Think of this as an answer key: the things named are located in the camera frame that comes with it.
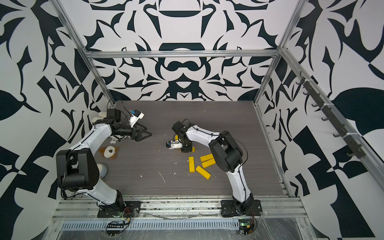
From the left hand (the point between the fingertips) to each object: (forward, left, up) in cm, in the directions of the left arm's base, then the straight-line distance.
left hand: (146, 130), depth 86 cm
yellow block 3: (-15, -35, -14) cm, 41 cm away
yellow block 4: (-15, -25, -15) cm, 33 cm away
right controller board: (-46, -50, -16) cm, 69 cm away
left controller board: (-44, +12, -17) cm, 49 cm away
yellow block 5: (-21, -33, -14) cm, 41 cm away
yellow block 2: (-12, -34, -14) cm, 39 cm away
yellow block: (-2, -17, -6) cm, 18 cm away
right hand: (-2, -22, -14) cm, 26 cm away
